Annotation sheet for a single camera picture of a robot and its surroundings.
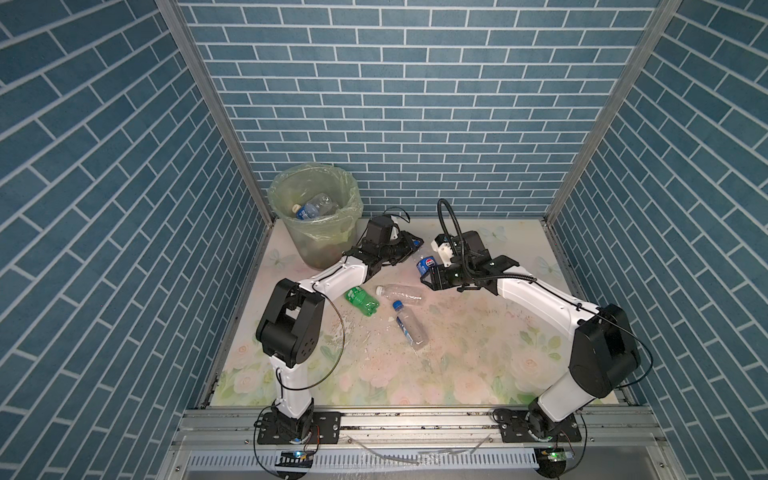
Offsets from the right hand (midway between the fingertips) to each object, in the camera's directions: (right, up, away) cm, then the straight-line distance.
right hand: (425, 274), depth 86 cm
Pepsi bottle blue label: (-1, +3, -3) cm, 4 cm away
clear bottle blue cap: (-4, -17, +8) cm, 19 cm away
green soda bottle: (-21, -8, +8) cm, 24 cm away
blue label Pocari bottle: (-33, +21, +8) cm, 40 cm away
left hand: (0, +9, +3) cm, 10 cm away
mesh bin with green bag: (-33, +9, +7) cm, 35 cm away
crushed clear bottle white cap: (-7, -8, +16) cm, 19 cm away
